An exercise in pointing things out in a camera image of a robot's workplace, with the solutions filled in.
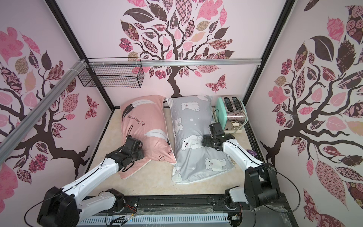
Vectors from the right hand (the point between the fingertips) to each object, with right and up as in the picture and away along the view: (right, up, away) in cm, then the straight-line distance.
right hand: (209, 141), depth 88 cm
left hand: (-44, -8, -4) cm, 45 cm away
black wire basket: (-79, +52, +33) cm, 100 cm away
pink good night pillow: (-43, +15, +5) cm, 46 cm away
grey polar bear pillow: (-11, +16, +8) cm, 21 cm away
